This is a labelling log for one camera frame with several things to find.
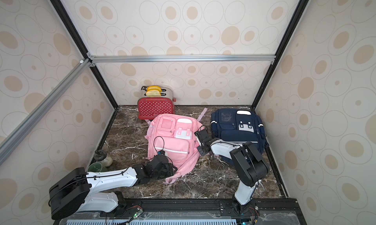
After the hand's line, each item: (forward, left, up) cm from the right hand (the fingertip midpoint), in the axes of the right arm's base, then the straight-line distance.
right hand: (203, 148), depth 96 cm
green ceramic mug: (-19, +59, +9) cm, 63 cm away
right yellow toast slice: (+30, +36, +21) cm, 51 cm away
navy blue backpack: (+17, -25, +4) cm, 31 cm away
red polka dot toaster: (+22, +38, +15) cm, 46 cm away
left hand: (-18, +14, +5) cm, 23 cm away
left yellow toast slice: (+34, +36, +22) cm, 54 cm away
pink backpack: (+6, +19, +5) cm, 21 cm away
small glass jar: (-14, +58, +12) cm, 61 cm away
